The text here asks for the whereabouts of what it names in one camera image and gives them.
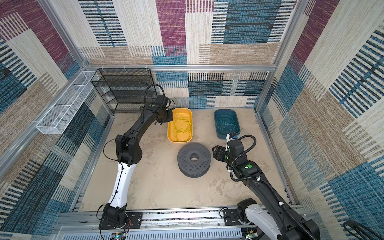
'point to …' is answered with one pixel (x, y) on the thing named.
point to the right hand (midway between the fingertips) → (217, 151)
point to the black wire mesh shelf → (125, 90)
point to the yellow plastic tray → (186, 112)
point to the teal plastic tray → (221, 134)
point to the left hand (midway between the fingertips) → (171, 115)
